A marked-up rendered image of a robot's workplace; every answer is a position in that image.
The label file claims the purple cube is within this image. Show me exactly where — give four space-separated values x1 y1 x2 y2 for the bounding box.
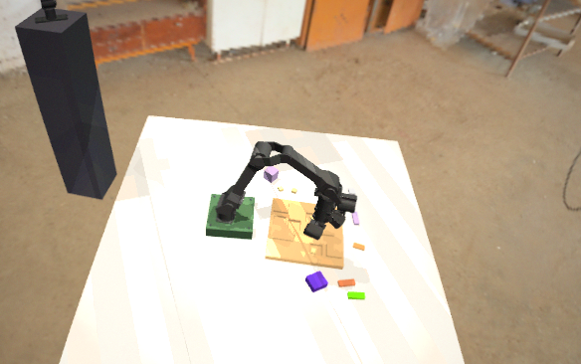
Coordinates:
263 166 279 183

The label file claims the purple square block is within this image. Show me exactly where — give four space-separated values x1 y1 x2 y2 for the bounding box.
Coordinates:
305 271 328 293

